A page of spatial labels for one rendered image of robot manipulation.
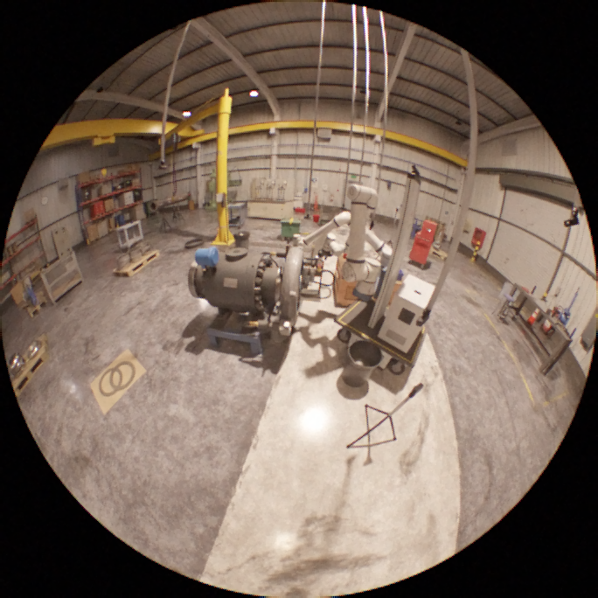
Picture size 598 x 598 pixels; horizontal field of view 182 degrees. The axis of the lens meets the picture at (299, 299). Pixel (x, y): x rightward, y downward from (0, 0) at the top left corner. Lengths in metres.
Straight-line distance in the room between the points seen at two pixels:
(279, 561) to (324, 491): 0.69
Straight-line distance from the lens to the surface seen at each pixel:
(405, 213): 1.54
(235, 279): 1.64
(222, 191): 5.04
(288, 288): 1.43
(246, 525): 1.62
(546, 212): 9.56
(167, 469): 1.79
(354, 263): 1.42
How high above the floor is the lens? 1.54
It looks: 35 degrees down
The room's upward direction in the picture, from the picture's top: 4 degrees clockwise
